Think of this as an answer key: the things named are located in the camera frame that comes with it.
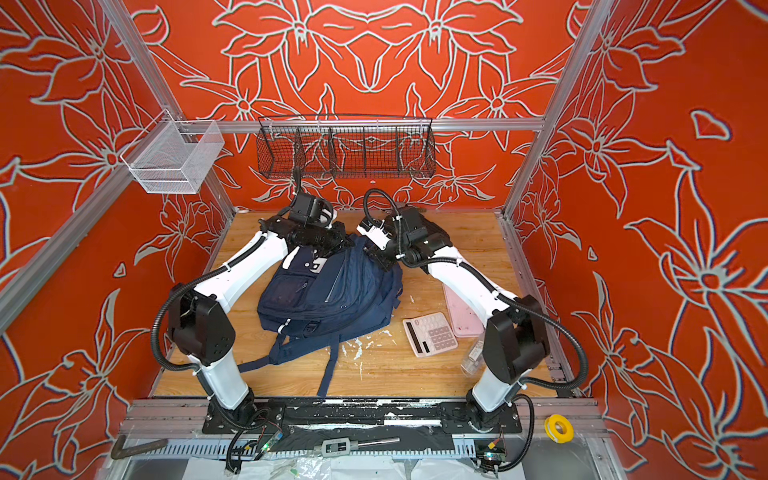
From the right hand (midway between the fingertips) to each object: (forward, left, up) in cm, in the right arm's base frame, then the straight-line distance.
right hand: (365, 249), depth 82 cm
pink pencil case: (-13, -29, -19) cm, 37 cm away
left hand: (+3, +3, +1) cm, 4 cm away
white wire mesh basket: (+30, +61, +12) cm, 69 cm away
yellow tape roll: (-41, -45, -20) cm, 64 cm away
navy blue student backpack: (-9, +16, -10) cm, 21 cm away
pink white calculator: (-17, -18, -19) cm, 32 cm away
